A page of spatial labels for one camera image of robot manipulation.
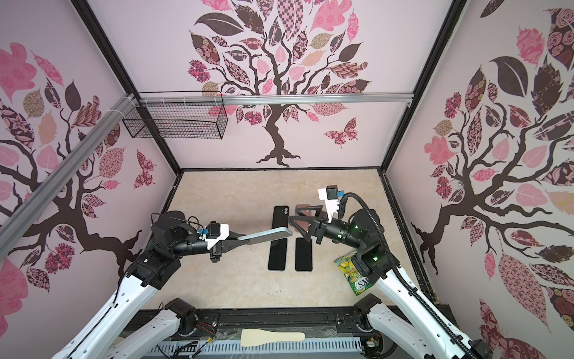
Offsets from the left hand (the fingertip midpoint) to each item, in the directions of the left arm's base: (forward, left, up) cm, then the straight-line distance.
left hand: (248, 240), depth 62 cm
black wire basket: (+78, +50, -13) cm, 94 cm away
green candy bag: (-4, -37, -26) cm, 46 cm away
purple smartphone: (+7, -18, -28) cm, 34 cm away
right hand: (+4, -14, +8) cm, 16 cm away
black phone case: (+27, -7, -31) cm, 42 cm away
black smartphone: (+6, -7, -28) cm, 30 cm away
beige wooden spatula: (-21, 0, -29) cm, 36 cm away
